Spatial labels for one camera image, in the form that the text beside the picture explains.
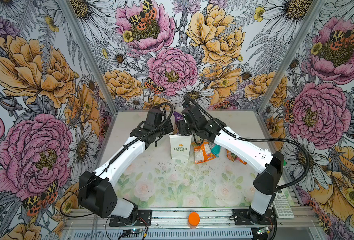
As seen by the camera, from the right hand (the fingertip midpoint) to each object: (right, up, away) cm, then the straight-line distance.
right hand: (184, 128), depth 78 cm
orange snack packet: (+11, -15, +13) cm, 23 cm away
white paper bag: (-2, -10, +5) cm, 11 cm away
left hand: (-6, -1, +3) cm, 7 cm away
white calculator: (+49, -40, -2) cm, 63 cm away
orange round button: (+4, -40, -11) cm, 42 cm away
